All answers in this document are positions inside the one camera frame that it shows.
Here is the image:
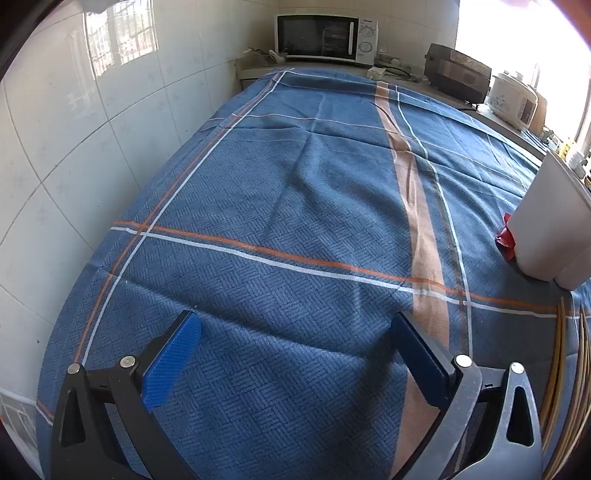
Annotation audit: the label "white rice cooker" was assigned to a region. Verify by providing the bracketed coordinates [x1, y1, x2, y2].
[487, 71, 540, 131]

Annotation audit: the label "blue plaid tablecloth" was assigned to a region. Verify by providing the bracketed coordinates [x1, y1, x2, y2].
[36, 68, 591, 480]

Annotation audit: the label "brown cardboard box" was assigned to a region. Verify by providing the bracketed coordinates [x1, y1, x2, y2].
[529, 91, 551, 134]

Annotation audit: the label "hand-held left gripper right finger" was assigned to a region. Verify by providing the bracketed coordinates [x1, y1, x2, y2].
[390, 311, 544, 480]

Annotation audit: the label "white plastic utensil container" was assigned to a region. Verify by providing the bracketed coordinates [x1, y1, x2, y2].
[510, 152, 591, 282]
[555, 249, 591, 291]

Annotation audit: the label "black toaster oven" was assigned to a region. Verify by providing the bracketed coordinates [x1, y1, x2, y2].
[424, 43, 492, 104]

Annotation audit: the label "red plastic piece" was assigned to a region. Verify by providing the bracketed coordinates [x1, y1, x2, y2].
[495, 212, 518, 263]

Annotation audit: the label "white power strip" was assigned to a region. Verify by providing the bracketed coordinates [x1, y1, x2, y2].
[375, 54, 413, 75]

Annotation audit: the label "white microwave oven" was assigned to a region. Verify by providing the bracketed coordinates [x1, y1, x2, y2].
[274, 14, 380, 65]

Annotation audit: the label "cluttered white items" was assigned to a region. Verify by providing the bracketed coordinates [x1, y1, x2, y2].
[242, 46, 289, 65]

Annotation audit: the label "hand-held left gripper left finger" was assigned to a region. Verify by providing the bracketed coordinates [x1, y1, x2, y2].
[48, 310, 202, 480]

